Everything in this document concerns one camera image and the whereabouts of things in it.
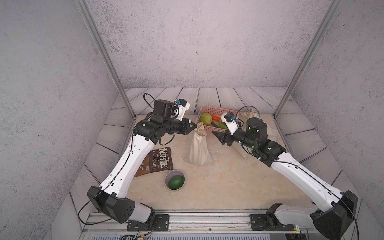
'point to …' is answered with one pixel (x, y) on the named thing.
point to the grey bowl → (171, 173)
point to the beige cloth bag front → (199, 153)
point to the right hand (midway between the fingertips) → (218, 126)
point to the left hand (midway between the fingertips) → (198, 126)
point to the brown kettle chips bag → (156, 161)
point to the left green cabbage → (206, 118)
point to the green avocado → (176, 182)
